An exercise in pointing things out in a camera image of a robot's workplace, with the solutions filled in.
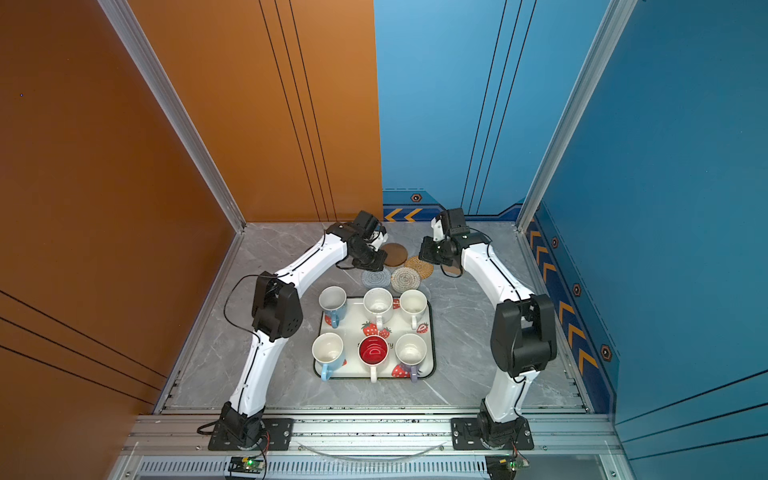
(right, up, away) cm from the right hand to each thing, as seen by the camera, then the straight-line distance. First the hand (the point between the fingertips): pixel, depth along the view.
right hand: (418, 253), depth 91 cm
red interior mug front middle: (-13, -28, -6) cm, 32 cm away
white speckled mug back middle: (-13, -16, +5) cm, 22 cm away
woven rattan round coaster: (+4, -6, +15) cm, 17 cm away
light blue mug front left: (-26, -28, -7) cm, 39 cm away
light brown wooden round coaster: (-7, -1, +19) cm, 20 cm away
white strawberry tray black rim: (-19, -23, +1) cm, 30 cm away
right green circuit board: (+19, -51, -20) cm, 58 cm away
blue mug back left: (-27, -15, +3) cm, 31 cm away
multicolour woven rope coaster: (-4, -9, +12) cm, 15 cm away
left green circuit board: (-43, -51, -20) cm, 70 cm away
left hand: (-10, -4, +6) cm, 13 cm away
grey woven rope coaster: (-14, -9, +12) cm, 20 cm away
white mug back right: (-2, -16, +1) cm, 16 cm away
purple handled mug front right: (-3, -29, -5) cm, 29 cm away
